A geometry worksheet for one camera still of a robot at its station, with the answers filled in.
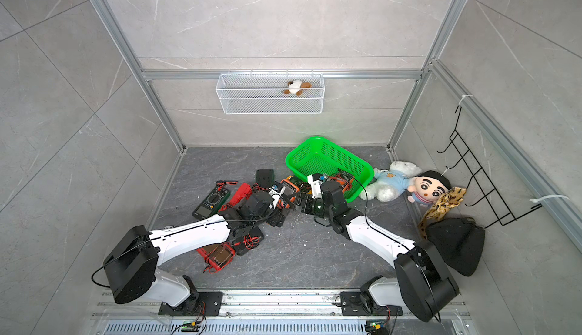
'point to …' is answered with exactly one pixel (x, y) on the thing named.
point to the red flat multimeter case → (217, 256)
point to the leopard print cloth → (447, 201)
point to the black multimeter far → (264, 177)
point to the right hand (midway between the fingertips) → (293, 200)
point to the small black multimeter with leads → (245, 242)
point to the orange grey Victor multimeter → (344, 179)
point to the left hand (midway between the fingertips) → (282, 201)
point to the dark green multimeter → (214, 201)
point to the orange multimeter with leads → (290, 188)
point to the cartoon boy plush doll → (427, 187)
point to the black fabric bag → (460, 240)
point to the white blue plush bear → (389, 183)
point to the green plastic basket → (317, 155)
